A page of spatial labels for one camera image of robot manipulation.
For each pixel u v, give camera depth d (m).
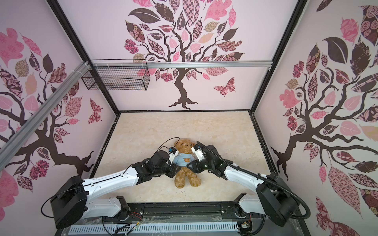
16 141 0.52
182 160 0.84
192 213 0.74
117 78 1.22
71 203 0.41
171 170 0.71
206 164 0.71
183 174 0.80
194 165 0.74
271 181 0.44
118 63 0.90
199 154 0.76
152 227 0.70
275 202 0.42
